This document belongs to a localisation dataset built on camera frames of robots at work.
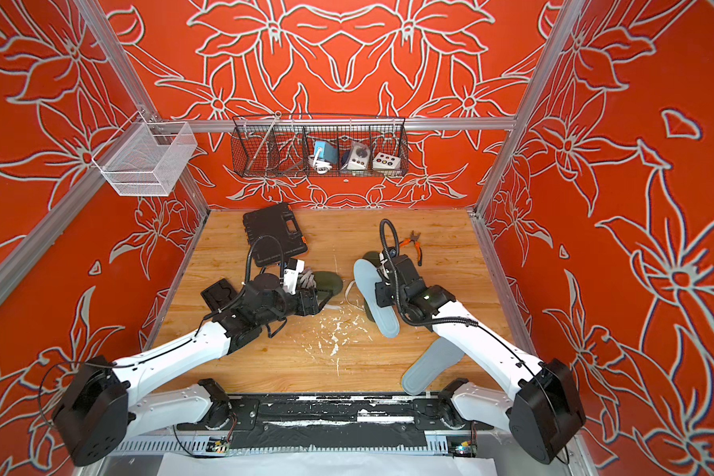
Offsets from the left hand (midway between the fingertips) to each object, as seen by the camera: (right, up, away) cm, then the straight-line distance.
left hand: (326, 291), depth 78 cm
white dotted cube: (+17, +40, +17) cm, 46 cm away
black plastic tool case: (-23, +16, +30) cm, 41 cm away
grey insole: (+31, -21, +4) cm, 37 cm away
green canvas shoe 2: (+14, +8, +9) cm, 19 cm away
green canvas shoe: (-1, -1, +16) cm, 16 cm away
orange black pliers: (+30, +14, +32) cm, 47 cm away
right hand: (+13, +1, +3) cm, 14 cm away
